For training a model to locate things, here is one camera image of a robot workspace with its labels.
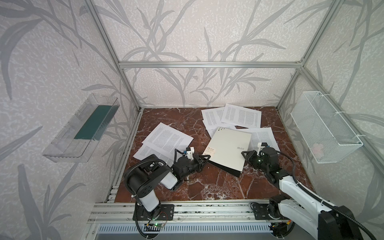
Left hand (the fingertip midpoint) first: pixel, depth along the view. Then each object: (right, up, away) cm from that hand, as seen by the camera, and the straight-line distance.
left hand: (213, 154), depth 81 cm
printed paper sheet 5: (+5, +26, +38) cm, 47 cm away
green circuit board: (-30, -33, -9) cm, 46 cm away
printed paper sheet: (-30, +6, +21) cm, 37 cm away
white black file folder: (+7, +1, +5) cm, 9 cm away
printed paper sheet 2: (-43, -2, +15) cm, 46 cm away
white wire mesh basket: (+48, +12, -17) cm, 53 cm away
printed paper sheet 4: (+22, +22, +35) cm, 47 cm away
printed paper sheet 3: (+1, +17, +31) cm, 35 cm away
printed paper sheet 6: (+39, +8, +24) cm, 46 cm away
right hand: (+16, +3, +4) cm, 17 cm away
